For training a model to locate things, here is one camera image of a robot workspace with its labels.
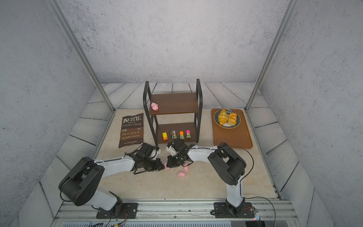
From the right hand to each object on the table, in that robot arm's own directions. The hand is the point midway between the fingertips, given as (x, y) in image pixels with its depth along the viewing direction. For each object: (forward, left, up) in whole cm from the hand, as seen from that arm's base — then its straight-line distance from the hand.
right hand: (167, 166), depth 87 cm
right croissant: (+36, -46, +2) cm, 58 cm away
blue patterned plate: (+33, -41, -1) cm, 53 cm away
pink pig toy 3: (-1, -12, -1) cm, 12 cm away
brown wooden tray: (+23, -49, -3) cm, 54 cm away
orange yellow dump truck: (+19, +3, +4) cm, 20 cm away
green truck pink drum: (+22, -13, +3) cm, 26 cm away
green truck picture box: (+23, -3, +1) cm, 23 cm away
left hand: (-1, +1, -1) cm, 1 cm away
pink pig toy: (+19, +5, +32) cm, 38 cm away
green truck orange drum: (+21, -8, +3) cm, 23 cm away
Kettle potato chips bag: (+28, +30, -1) cm, 41 cm away
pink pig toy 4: (-4, -9, 0) cm, 10 cm away
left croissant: (+37, -39, +3) cm, 54 cm away
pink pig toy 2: (0, +1, 0) cm, 1 cm away
